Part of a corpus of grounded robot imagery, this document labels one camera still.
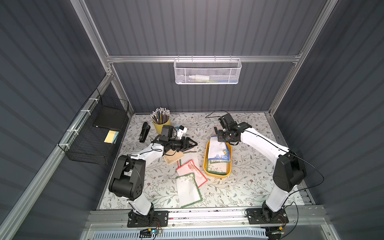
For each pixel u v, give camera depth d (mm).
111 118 795
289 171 458
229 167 846
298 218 721
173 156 802
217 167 891
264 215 659
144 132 1059
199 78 902
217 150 860
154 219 720
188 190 829
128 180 462
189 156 962
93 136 804
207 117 824
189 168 908
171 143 766
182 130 842
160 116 972
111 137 750
